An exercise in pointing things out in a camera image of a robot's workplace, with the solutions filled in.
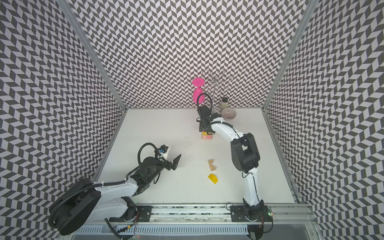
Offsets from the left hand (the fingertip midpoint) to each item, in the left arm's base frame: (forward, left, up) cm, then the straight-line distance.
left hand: (174, 151), depth 84 cm
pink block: (+14, -18, -7) cm, 24 cm away
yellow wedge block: (-12, -22, -8) cm, 27 cm away
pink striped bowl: (+35, -37, -7) cm, 51 cm away
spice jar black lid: (+39, -33, -1) cm, 51 cm away
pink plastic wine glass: (+45, -15, +14) cm, 49 cm away
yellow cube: (+9, -18, +5) cm, 20 cm away
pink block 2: (+14, -21, -7) cm, 27 cm away
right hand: (+16, -19, -3) cm, 25 cm away
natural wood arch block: (-7, -22, -9) cm, 25 cm away
